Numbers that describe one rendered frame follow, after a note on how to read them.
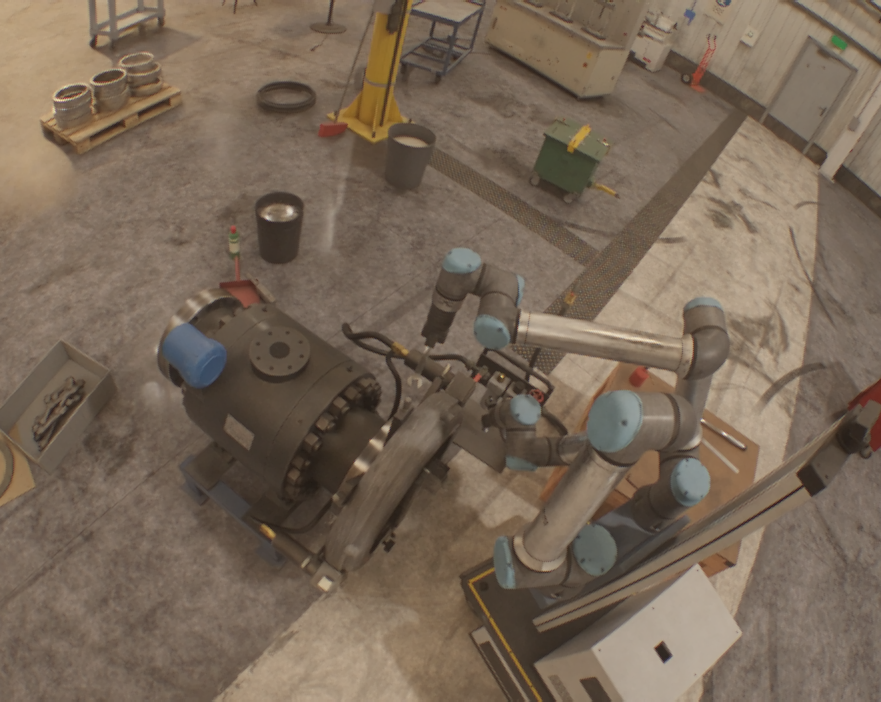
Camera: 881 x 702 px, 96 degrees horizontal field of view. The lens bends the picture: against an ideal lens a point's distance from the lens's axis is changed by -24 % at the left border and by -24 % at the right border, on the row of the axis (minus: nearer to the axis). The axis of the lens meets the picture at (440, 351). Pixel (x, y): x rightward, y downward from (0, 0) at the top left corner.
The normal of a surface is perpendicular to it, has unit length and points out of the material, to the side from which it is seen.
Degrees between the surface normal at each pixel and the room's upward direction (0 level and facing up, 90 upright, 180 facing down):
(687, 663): 0
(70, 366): 0
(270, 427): 44
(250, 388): 31
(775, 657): 0
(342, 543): 66
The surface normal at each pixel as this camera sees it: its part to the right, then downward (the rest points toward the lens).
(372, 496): -0.10, -0.15
